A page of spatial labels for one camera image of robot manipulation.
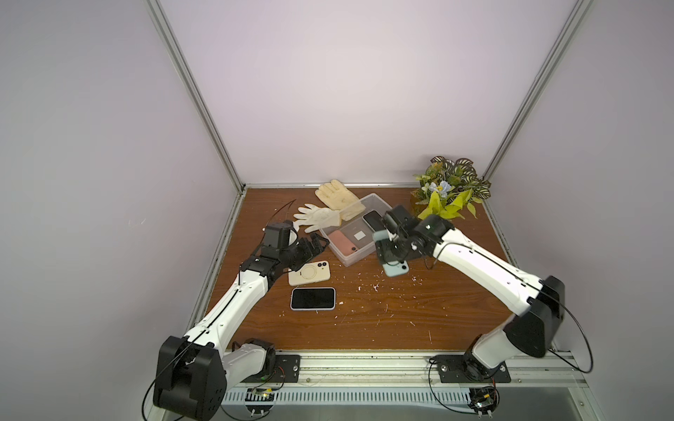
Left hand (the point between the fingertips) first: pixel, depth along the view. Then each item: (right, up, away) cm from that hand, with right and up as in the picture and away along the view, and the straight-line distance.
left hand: (325, 246), depth 80 cm
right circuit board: (+44, -41, -11) cm, 61 cm away
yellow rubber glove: (+2, +17, +36) cm, 40 cm away
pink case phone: (+5, -2, +21) cm, 21 cm away
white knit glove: (-6, +8, +28) cm, 29 cm away
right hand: (+20, -1, -2) cm, 20 cm away
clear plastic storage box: (+17, +15, +26) cm, 35 cm away
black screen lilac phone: (-5, -19, +8) cm, 21 cm away
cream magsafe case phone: (-7, -12, +12) cm, 18 cm away
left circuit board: (-18, -41, -8) cm, 46 cm away
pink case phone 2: (+12, +2, +23) cm, 26 cm away
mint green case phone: (+19, -6, -6) cm, 21 cm away
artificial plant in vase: (+40, +19, +3) cm, 44 cm away
